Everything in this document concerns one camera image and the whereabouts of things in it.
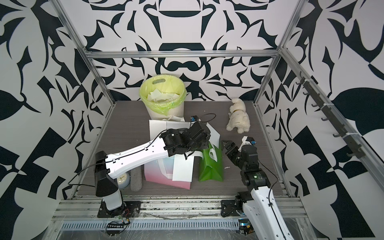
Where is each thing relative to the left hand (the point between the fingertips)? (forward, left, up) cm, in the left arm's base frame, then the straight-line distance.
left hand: (207, 137), depth 72 cm
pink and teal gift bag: (-12, +22, -10) cm, 27 cm away
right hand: (0, -9, -7) cm, 12 cm away
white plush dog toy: (+21, -24, -14) cm, 34 cm away
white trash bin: (+21, +15, -5) cm, 26 cm away
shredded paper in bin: (+36, +29, -6) cm, 47 cm away
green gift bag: (-13, -1, -2) cm, 14 cm away
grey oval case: (-11, +37, -22) cm, 45 cm away
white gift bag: (+8, +25, -1) cm, 26 cm away
